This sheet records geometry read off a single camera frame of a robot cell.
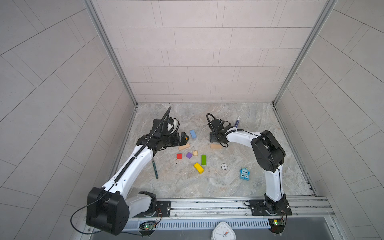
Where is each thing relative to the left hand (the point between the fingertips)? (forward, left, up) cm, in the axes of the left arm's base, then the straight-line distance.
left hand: (186, 137), depth 79 cm
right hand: (+10, -17, -18) cm, 27 cm away
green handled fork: (-12, +18, -15) cm, 26 cm away
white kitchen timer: (-39, -18, -13) cm, 45 cm away
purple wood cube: (-3, -1, -16) cm, 16 cm away
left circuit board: (-38, +15, -12) cm, 43 cm away
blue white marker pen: (+22, -34, -16) cm, 43 cm away
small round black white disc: (-10, -21, -16) cm, 28 cm away
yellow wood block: (-12, -7, -15) cm, 20 cm away
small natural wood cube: (-2, -4, -15) cm, 16 cm away
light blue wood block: (+13, -2, -16) cm, 21 cm away
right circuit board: (-37, -43, -16) cm, 59 cm away
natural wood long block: (+2, +3, -16) cm, 16 cm away
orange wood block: (-4, -1, +6) cm, 8 cm away
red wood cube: (-4, +5, -17) cm, 18 cm away
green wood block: (-5, -10, -17) cm, 21 cm away
